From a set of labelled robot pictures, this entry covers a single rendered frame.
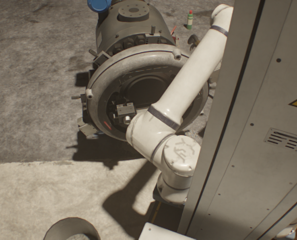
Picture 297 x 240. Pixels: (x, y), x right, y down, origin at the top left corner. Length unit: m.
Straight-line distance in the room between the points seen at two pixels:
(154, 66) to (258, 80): 0.97
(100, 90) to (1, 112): 1.50
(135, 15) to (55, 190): 1.36
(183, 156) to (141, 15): 1.11
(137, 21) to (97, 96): 0.62
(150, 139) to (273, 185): 0.52
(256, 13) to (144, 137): 0.76
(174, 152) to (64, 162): 1.32
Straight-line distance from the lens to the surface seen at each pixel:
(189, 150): 1.03
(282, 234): 1.25
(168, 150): 1.01
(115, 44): 1.75
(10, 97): 2.90
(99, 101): 1.53
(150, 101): 1.68
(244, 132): 0.61
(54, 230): 1.62
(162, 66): 1.43
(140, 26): 1.80
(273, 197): 0.82
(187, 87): 1.10
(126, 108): 1.55
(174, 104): 1.09
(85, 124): 1.73
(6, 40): 3.89
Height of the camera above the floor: 1.78
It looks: 49 degrees down
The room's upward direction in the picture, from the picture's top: straight up
